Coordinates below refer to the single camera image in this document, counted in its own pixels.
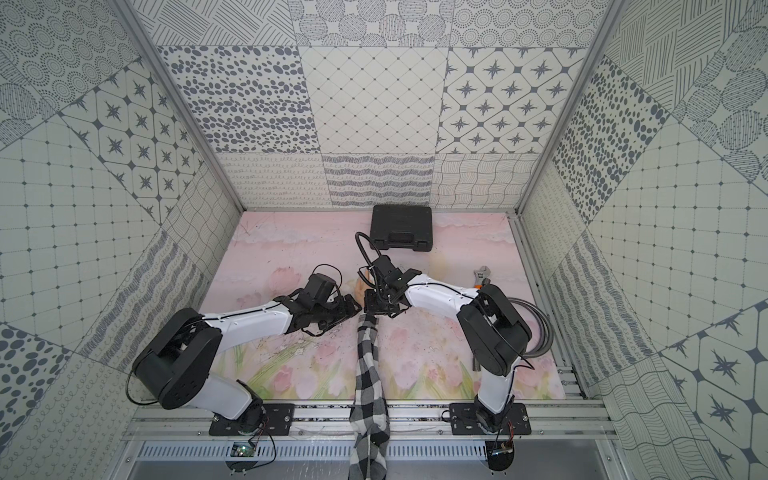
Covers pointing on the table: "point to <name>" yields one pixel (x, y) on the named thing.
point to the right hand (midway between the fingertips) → (371, 312)
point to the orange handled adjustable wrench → (480, 275)
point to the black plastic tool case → (401, 226)
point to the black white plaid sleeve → (369, 413)
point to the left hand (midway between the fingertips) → (362, 317)
